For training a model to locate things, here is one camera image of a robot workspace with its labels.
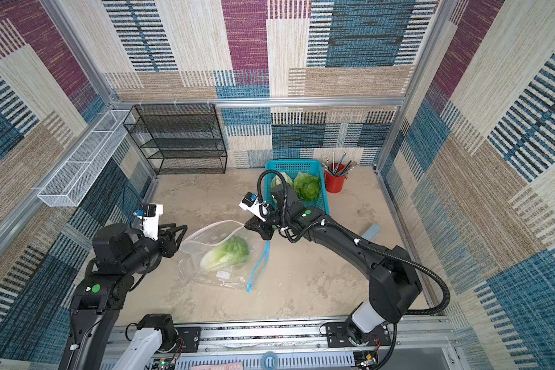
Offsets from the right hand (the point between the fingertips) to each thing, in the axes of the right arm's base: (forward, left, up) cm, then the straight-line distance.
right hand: (252, 226), depth 78 cm
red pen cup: (+31, -34, -15) cm, 49 cm away
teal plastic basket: (+40, -15, -11) cm, 44 cm away
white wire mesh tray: (+11, +55, +15) cm, 58 cm away
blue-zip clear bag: (-5, +10, -9) cm, 14 cm away
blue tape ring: (-35, -5, -19) cm, 40 cm away
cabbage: (-5, +7, -8) cm, 12 cm away
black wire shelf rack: (+49, +38, -1) cm, 62 cm away
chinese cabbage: (+23, -20, -7) cm, 31 cm away
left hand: (-4, +20, +8) cm, 22 cm away
